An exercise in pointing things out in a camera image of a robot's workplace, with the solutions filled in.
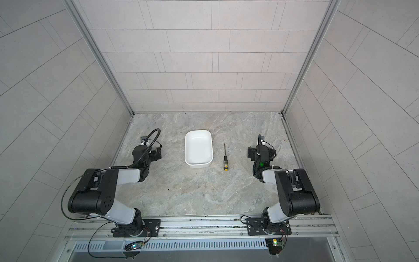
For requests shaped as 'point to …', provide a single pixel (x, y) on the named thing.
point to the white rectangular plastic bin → (198, 148)
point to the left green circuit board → (136, 245)
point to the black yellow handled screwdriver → (226, 161)
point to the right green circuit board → (275, 245)
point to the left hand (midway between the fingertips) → (153, 145)
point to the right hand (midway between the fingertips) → (260, 145)
